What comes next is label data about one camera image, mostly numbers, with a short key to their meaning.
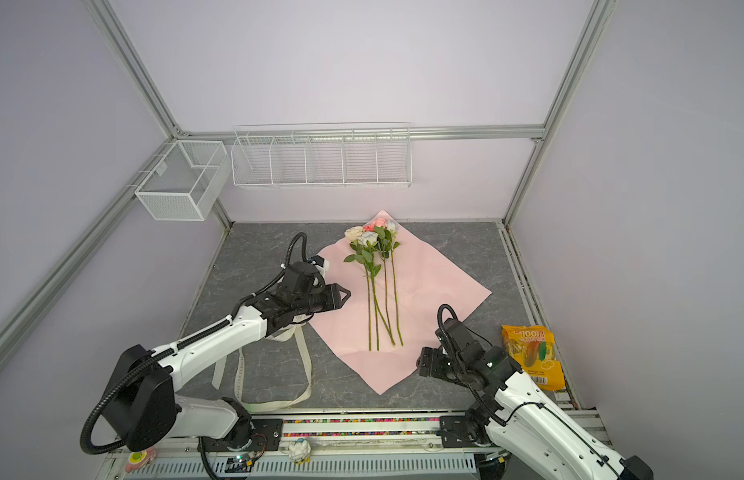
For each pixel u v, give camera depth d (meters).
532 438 0.56
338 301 0.76
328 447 0.73
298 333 0.91
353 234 1.12
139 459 0.67
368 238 1.06
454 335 0.59
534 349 0.81
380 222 1.11
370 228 1.12
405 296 0.99
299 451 0.67
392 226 1.13
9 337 0.51
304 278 0.64
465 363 0.57
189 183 0.99
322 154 1.05
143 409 0.40
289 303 0.63
